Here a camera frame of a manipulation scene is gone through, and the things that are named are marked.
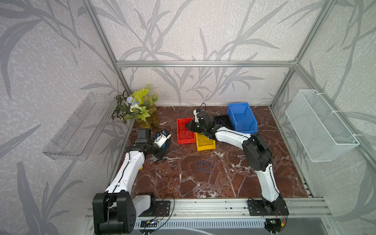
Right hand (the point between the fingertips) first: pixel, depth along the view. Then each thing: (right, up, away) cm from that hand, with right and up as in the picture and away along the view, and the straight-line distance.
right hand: (183, 123), depth 92 cm
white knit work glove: (-25, -27, -6) cm, 37 cm away
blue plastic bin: (+44, +4, +21) cm, 49 cm away
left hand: (-11, -12, -8) cm, 18 cm away
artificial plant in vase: (-26, +11, -3) cm, 29 cm away
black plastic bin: (+28, +2, +16) cm, 33 cm away
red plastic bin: (-1, -9, +11) cm, 14 cm away
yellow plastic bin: (+13, -13, +3) cm, 19 cm away
